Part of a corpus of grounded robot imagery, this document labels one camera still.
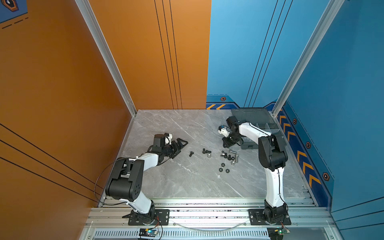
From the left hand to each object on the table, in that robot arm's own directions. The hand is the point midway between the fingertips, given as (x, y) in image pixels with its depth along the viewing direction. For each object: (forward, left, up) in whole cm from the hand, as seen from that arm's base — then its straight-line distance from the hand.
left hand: (185, 145), depth 92 cm
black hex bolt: (-1, -4, -7) cm, 9 cm away
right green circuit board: (-43, -46, -8) cm, 63 cm away
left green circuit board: (-44, +16, -9) cm, 47 cm away
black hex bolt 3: (-5, -28, -7) cm, 29 cm away
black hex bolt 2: (-4, -26, -6) cm, 27 cm away
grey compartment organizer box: (+36, -61, -11) cm, 71 cm away
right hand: (+5, -26, -7) cm, 28 cm away
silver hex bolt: (-4, -33, -6) cm, 33 cm away
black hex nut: (-12, -22, -7) cm, 26 cm away
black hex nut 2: (-13, -26, -8) cm, 30 cm away
